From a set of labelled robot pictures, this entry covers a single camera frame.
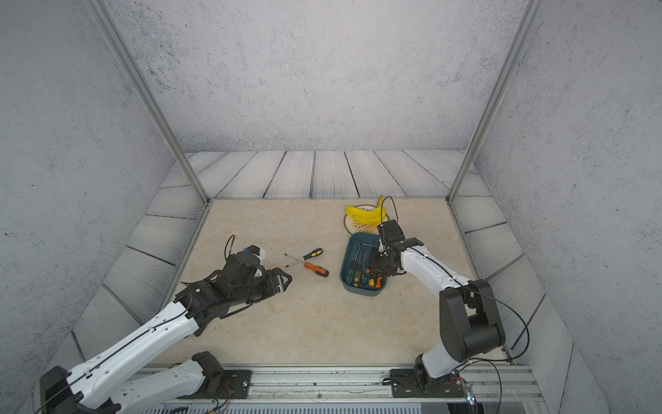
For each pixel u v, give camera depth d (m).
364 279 0.91
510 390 0.72
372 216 1.08
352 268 0.96
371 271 0.79
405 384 0.73
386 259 0.66
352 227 1.11
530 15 0.70
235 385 0.73
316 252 1.01
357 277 0.93
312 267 0.97
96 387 0.40
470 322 0.44
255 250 0.71
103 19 0.71
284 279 0.72
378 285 0.91
